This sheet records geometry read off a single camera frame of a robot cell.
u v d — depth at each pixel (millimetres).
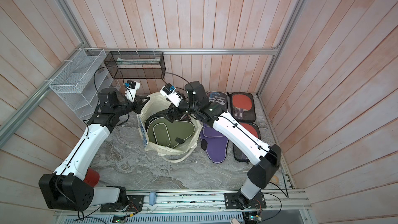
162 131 876
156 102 837
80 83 746
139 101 668
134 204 729
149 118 925
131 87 636
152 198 731
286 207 760
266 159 416
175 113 593
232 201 728
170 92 554
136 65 1035
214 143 937
